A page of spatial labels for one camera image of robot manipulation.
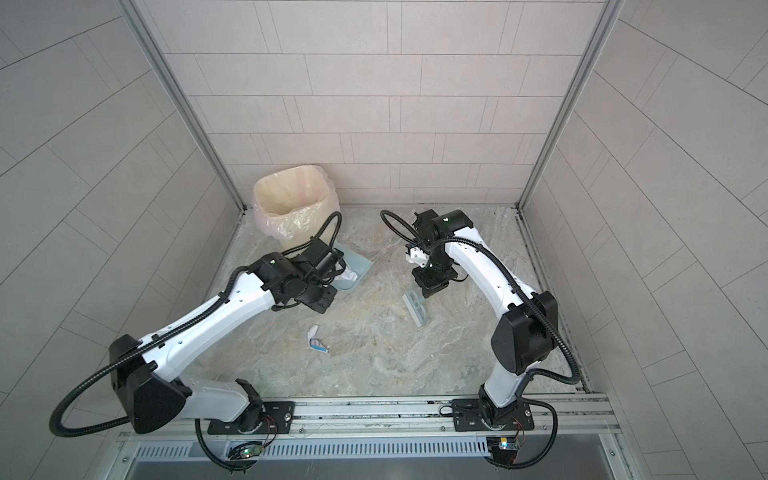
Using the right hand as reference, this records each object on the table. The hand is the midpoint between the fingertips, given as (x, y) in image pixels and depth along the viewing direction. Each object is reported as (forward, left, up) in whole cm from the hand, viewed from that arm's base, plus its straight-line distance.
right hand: (424, 293), depth 77 cm
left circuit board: (-29, +43, -12) cm, 53 cm away
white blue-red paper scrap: (-6, +30, -13) cm, 33 cm away
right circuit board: (-32, -15, -17) cm, 40 cm away
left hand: (+1, +23, +1) cm, 23 cm away
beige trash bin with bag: (+37, +40, 0) cm, 55 cm away
